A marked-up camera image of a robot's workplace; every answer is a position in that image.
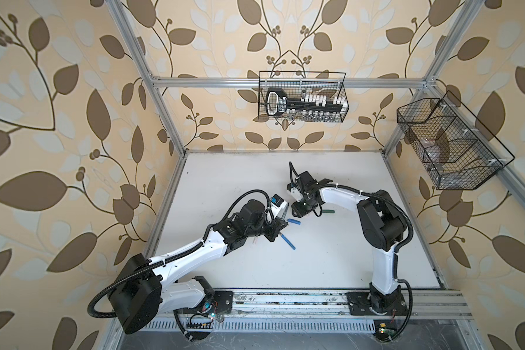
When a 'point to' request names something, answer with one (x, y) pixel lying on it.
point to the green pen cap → (328, 211)
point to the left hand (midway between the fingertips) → (287, 221)
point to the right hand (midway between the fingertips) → (298, 213)
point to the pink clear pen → (254, 240)
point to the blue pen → (287, 241)
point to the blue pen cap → (294, 221)
